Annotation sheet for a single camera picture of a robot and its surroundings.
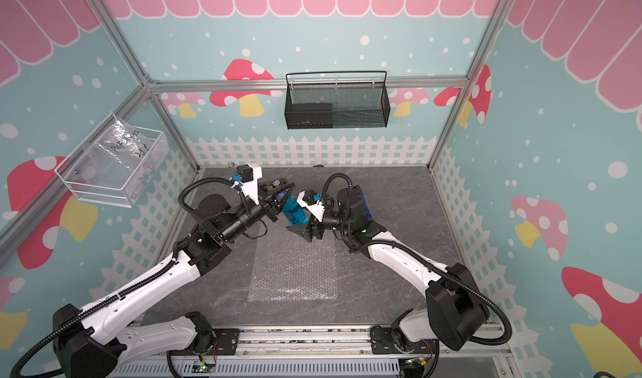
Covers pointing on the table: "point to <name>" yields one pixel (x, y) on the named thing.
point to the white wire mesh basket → (116, 166)
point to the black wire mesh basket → (337, 99)
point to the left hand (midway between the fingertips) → (292, 186)
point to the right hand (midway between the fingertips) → (294, 215)
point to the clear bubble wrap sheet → (286, 266)
